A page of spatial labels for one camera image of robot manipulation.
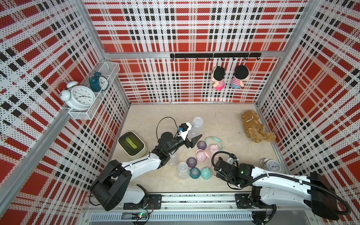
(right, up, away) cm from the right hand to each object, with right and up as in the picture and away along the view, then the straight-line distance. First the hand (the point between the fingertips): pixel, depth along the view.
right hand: (220, 173), depth 80 cm
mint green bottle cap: (-9, 0, -1) cm, 9 cm away
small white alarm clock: (+30, +4, +2) cm, 30 cm away
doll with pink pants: (+2, +61, +16) cm, 63 cm away
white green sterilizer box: (-56, +14, +10) cm, 59 cm away
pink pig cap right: (-3, +13, +8) cm, 15 cm away
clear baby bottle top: (-15, +27, -9) cm, 32 cm away
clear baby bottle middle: (-27, +8, +1) cm, 29 cm away
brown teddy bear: (+26, +24, +12) cm, 38 cm away
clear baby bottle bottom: (-22, +4, -7) cm, 23 cm away
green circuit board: (-46, -18, -9) cm, 50 cm away
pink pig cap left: (-11, +9, +6) cm, 15 cm away
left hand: (-13, +26, -3) cm, 29 cm away
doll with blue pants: (+18, +63, +14) cm, 67 cm away
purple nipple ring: (-17, +4, +7) cm, 18 cm away
